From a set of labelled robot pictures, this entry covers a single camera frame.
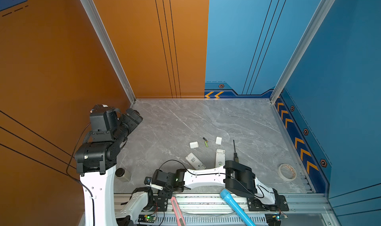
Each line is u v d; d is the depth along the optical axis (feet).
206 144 3.09
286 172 2.73
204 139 3.17
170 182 1.99
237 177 1.72
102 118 1.23
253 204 2.38
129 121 1.67
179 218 2.28
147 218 2.32
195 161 2.85
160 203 2.42
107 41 2.81
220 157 2.89
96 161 1.12
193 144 3.10
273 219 2.29
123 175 2.45
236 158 2.85
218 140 3.18
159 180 1.97
